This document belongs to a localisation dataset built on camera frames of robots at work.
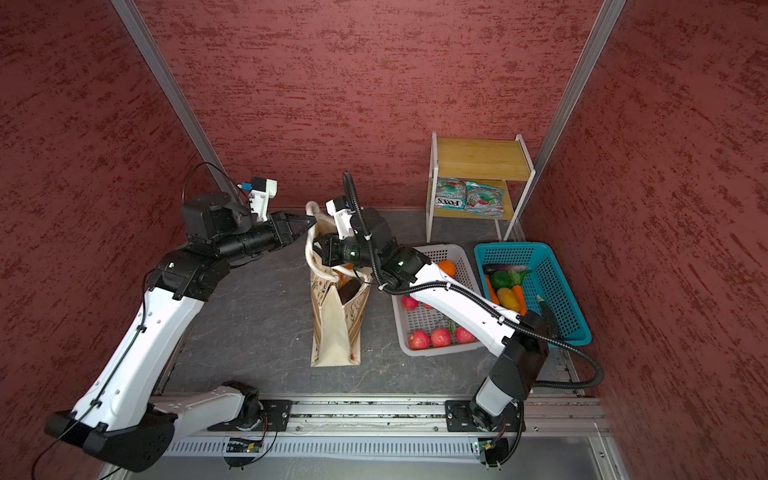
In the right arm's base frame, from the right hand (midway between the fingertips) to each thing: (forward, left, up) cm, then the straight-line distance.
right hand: (307, 251), depth 66 cm
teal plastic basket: (+9, -71, -31) cm, 78 cm away
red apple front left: (-11, -26, -28) cm, 40 cm away
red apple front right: (-9, -39, -30) cm, 50 cm away
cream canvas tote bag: (-10, -7, -5) cm, 13 cm away
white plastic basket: (-5, -29, -35) cm, 46 cm away
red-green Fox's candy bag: (+32, -51, -15) cm, 62 cm away
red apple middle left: (+1, -24, -30) cm, 38 cm away
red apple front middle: (-10, -32, -28) cm, 44 cm away
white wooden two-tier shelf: (+33, -55, -2) cm, 64 cm away
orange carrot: (+5, -61, -32) cm, 69 cm away
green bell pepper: (+9, -55, -29) cm, 62 cm away
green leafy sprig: (-6, -37, -31) cm, 48 cm away
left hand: (+1, -3, +6) cm, 7 cm away
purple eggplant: (+2, -7, -20) cm, 21 cm away
